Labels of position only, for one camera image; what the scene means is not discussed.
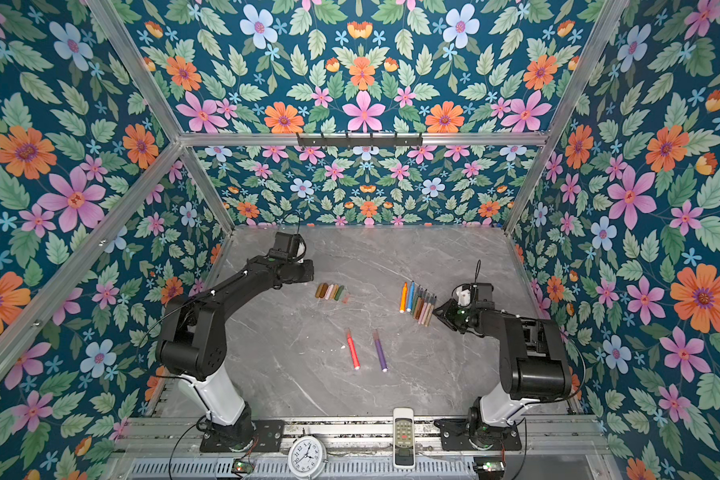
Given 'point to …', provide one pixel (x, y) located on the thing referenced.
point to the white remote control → (404, 456)
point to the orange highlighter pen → (404, 297)
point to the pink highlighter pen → (353, 351)
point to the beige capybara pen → (427, 310)
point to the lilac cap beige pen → (430, 312)
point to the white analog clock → (307, 457)
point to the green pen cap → (338, 292)
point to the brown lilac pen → (424, 308)
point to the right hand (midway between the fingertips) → (437, 310)
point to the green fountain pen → (415, 300)
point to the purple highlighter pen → (380, 351)
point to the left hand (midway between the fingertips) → (313, 263)
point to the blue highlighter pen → (411, 296)
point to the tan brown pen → (418, 302)
